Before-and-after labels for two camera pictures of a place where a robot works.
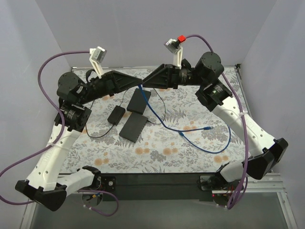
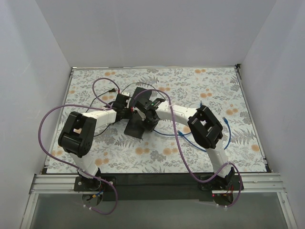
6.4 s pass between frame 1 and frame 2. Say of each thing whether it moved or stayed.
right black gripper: moved
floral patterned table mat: stayed
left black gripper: moved
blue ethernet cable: moved
